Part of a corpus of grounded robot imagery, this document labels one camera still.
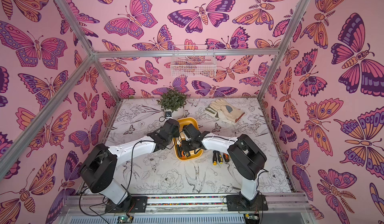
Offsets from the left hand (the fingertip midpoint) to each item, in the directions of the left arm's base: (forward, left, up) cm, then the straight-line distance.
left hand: (177, 125), depth 90 cm
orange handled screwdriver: (-16, -29, -9) cm, 34 cm away
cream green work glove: (+17, -29, -10) cm, 35 cm away
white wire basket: (+41, -8, +14) cm, 44 cm away
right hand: (-11, -3, -9) cm, 14 cm away
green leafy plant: (+13, +3, +9) cm, 16 cm away
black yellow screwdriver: (-16, -26, -10) cm, 32 cm away
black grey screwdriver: (-14, -6, -10) cm, 18 cm away
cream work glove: (+19, -38, -11) cm, 44 cm away
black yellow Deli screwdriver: (-16, -22, -10) cm, 29 cm away
